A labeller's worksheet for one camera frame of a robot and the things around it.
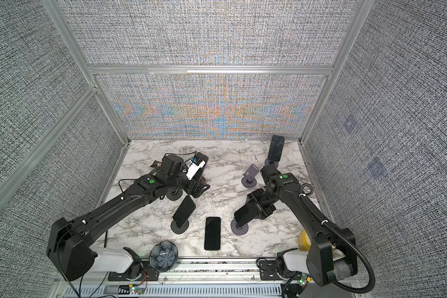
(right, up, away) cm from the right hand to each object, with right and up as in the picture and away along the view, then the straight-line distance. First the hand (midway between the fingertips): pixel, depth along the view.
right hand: (248, 203), depth 78 cm
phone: (+18, +25, +21) cm, 37 cm away
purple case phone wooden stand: (-21, +19, +14) cm, 31 cm away
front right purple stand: (-4, -13, +5) cm, 15 cm away
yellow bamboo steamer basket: (+23, -16, -2) cm, 28 cm away
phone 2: (-27, -3, 0) cm, 27 cm away
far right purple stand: (+16, +17, +31) cm, 38 cm away
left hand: (-18, +11, 0) cm, 21 cm away
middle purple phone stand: (+3, +8, +17) cm, 19 cm away
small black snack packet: (-49, +16, +28) cm, 59 cm away
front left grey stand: (-31, -14, +5) cm, 34 cm away
